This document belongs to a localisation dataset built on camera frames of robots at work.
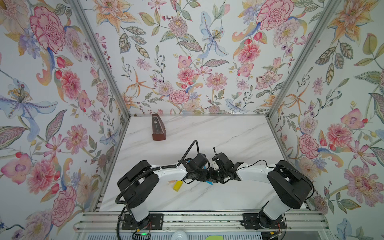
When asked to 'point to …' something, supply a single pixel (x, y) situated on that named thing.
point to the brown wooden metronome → (158, 130)
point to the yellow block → (178, 185)
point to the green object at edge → (214, 237)
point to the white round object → (179, 235)
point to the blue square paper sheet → (210, 182)
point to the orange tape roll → (172, 181)
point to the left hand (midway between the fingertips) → (208, 178)
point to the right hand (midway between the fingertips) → (203, 178)
